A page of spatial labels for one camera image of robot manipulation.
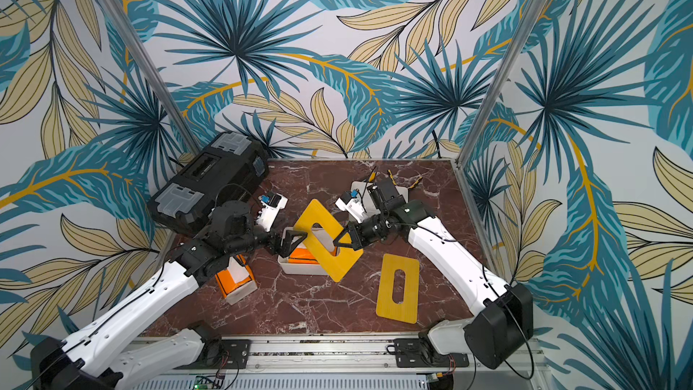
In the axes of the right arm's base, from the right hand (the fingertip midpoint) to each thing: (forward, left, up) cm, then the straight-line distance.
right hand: (337, 242), depth 71 cm
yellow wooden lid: (-12, -21, -23) cm, 33 cm away
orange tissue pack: (-4, +29, -13) cm, 33 cm away
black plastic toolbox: (+31, +37, -4) cm, 49 cm away
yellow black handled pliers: (+37, -32, -20) cm, 53 cm away
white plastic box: (+8, -6, +12) cm, 16 cm away
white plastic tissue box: (+1, +10, -20) cm, 22 cm away
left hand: (+4, +12, +1) cm, 12 cm away
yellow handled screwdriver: (+41, -14, -21) cm, 48 cm away
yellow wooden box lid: (-4, -2, 0) cm, 4 cm away
